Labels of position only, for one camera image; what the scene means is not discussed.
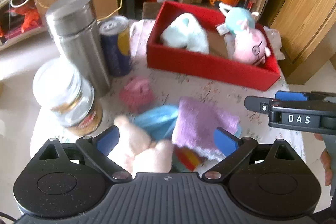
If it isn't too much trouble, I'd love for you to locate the floral tablecloth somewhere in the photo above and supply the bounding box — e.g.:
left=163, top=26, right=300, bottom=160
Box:
left=30, top=19, right=307, bottom=177

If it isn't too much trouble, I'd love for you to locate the blue face mask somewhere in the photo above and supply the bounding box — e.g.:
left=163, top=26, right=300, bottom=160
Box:
left=133, top=105, right=178, bottom=141

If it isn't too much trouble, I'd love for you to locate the purple quilted cloth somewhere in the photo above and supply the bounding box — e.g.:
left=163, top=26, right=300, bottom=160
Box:
left=171, top=97, right=241, bottom=161

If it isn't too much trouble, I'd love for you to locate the person's right hand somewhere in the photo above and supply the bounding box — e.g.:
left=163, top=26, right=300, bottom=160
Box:
left=314, top=132, right=334, bottom=187

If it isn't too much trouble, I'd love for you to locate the red cardboard box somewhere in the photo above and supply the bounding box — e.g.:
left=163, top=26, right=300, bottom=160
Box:
left=146, top=1, right=281, bottom=91

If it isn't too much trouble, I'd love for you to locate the glass coffee jar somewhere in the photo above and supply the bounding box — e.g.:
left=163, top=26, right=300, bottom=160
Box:
left=33, top=57, right=102, bottom=136

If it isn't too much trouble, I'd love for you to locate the red plastic bag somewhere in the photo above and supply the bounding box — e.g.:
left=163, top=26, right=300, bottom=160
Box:
left=9, top=2, right=42, bottom=33

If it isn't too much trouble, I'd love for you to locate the light green towel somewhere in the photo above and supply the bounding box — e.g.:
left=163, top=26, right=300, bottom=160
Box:
left=160, top=13, right=209, bottom=54

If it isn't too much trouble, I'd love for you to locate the pink pig plush toy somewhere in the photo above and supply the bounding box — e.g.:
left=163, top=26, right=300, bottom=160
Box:
left=215, top=1, right=271, bottom=66

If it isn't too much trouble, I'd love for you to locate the wooden wardrobe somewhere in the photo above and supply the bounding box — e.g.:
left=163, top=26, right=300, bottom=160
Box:
left=260, top=0, right=335, bottom=84

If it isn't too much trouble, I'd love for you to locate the stainless steel thermos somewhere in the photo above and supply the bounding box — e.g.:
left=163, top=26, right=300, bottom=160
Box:
left=45, top=0, right=110, bottom=97

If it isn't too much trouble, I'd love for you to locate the pink knitted sock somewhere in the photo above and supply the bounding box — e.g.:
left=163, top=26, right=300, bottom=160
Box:
left=119, top=77, right=154, bottom=113

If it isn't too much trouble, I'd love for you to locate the dark wooden stool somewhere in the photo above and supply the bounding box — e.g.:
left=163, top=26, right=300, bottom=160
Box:
left=142, top=2, right=163, bottom=20

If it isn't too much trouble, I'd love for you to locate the blue yellow drink can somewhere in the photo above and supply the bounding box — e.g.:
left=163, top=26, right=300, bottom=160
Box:
left=99, top=15, right=131, bottom=77

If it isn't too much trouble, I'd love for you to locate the beige plush toy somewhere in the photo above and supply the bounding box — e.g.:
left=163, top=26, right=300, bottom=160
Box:
left=108, top=115, right=174, bottom=177

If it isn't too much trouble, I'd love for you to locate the white plastic bag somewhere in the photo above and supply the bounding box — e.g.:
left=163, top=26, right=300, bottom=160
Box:
left=263, top=26, right=285, bottom=61

